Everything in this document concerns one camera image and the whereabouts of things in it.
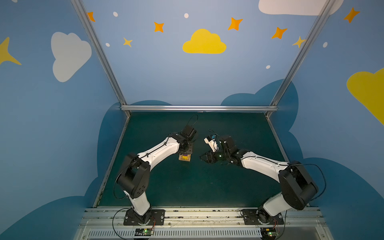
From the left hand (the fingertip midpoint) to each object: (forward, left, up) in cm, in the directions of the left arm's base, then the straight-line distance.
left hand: (189, 149), depth 90 cm
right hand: (-4, -9, +2) cm, 10 cm away
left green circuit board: (-41, +20, -9) cm, 47 cm away
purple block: (-1, +3, -5) cm, 5 cm away
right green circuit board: (-41, -40, -10) cm, 58 cm away
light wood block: (-2, +5, -6) cm, 9 cm away
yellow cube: (-3, +3, -4) cm, 6 cm away
